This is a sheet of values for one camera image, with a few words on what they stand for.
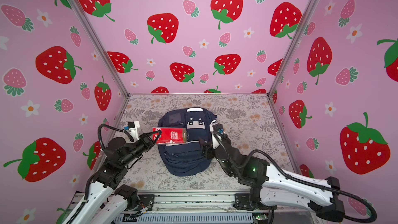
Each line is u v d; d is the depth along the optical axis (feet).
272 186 1.46
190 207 2.40
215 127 1.71
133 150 1.96
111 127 2.00
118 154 1.74
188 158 2.63
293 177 1.43
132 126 2.13
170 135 2.37
